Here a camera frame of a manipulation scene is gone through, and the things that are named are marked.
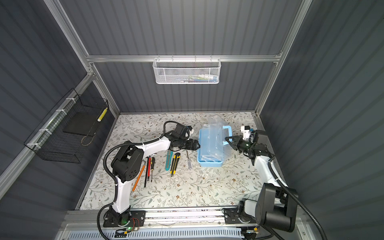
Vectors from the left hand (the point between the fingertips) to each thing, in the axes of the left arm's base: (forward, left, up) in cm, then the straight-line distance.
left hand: (195, 145), depth 96 cm
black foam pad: (+2, +59, +23) cm, 63 cm away
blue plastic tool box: (-8, -8, +15) cm, 19 cm away
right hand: (-7, -18, +14) cm, 23 cm away
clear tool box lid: (+10, -14, +12) cm, 21 cm away
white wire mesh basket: (+52, +6, +23) cm, 57 cm away
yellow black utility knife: (-10, +13, -4) cm, 17 cm away
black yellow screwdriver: (-11, +27, -5) cm, 30 cm away
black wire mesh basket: (-5, +64, +23) cm, 68 cm away
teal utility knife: (-7, +17, -4) cm, 19 cm away
